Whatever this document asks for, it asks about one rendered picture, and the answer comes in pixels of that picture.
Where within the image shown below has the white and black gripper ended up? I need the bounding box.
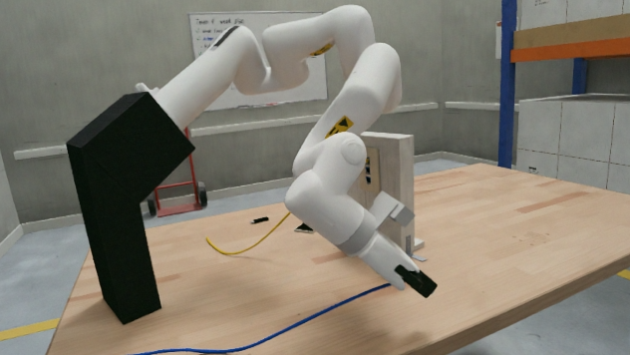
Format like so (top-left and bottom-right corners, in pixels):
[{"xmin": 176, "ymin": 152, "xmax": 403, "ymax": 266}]
[{"xmin": 347, "ymin": 230, "xmax": 438, "ymax": 298}]

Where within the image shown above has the black smartphone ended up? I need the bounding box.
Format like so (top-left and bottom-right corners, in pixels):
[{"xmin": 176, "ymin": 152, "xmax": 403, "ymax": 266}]
[{"xmin": 294, "ymin": 222, "xmax": 315, "ymax": 233}]

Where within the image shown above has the beige wall plate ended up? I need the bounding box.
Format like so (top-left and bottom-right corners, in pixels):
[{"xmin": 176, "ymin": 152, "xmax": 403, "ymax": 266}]
[{"xmin": 359, "ymin": 147, "xmax": 381, "ymax": 193}]

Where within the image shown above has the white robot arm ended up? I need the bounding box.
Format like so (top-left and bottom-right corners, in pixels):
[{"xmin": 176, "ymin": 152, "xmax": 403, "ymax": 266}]
[{"xmin": 134, "ymin": 5, "xmax": 416, "ymax": 254}]

